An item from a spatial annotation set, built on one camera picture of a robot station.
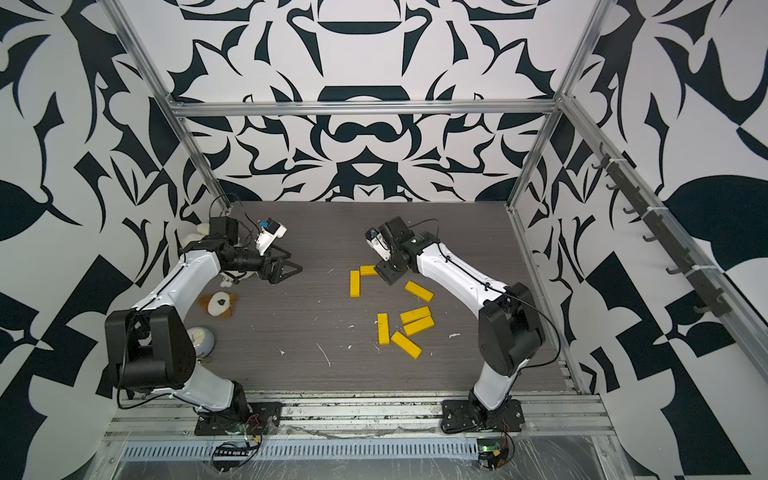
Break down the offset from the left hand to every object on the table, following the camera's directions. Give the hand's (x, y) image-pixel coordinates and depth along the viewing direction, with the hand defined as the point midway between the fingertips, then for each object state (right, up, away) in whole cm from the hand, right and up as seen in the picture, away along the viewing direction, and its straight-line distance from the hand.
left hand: (290, 258), depth 85 cm
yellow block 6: (+26, -21, +3) cm, 34 cm away
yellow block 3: (+38, -11, +11) cm, 41 cm away
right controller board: (+52, -44, -14) cm, 70 cm away
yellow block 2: (+21, -5, +14) cm, 26 cm away
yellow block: (+17, -9, +12) cm, 22 cm away
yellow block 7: (+33, -24, 0) cm, 41 cm away
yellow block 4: (+36, -17, +6) cm, 40 cm away
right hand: (+29, 0, +3) cm, 29 cm away
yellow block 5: (+36, -20, +4) cm, 41 cm away
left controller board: (-11, -46, -13) cm, 49 cm away
